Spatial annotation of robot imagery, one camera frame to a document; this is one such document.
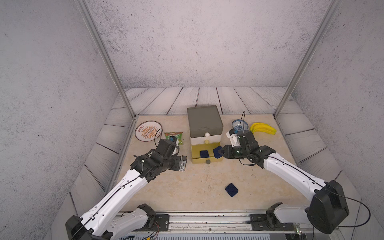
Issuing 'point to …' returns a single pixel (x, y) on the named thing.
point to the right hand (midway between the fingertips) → (221, 151)
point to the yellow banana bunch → (263, 127)
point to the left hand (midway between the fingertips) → (181, 160)
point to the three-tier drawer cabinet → (205, 128)
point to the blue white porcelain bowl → (238, 125)
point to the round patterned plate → (148, 131)
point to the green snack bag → (177, 134)
